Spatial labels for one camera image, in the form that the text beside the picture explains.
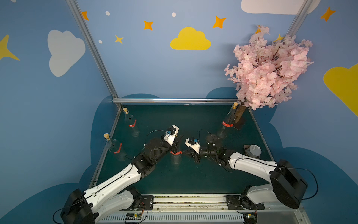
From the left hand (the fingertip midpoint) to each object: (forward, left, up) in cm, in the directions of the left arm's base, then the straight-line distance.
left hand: (180, 131), depth 73 cm
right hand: (-5, -3, -11) cm, 13 cm away
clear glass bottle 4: (-4, +38, -12) cm, 40 cm away
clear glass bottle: (-6, +2, -24) cm, 25 cm away
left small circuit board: (-36, +24, -29) cm, 52 cm away
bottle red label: (-7, 0, -12) cm, 13 cm away
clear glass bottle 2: (+15, -32, -8) cm, 36 cm away
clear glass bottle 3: (+15, +32, -12) cm, 37 cm away
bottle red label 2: (+13, -31, -10) cm, 35 cm away
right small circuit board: (-35, -39, -29) cm, 60 cm away
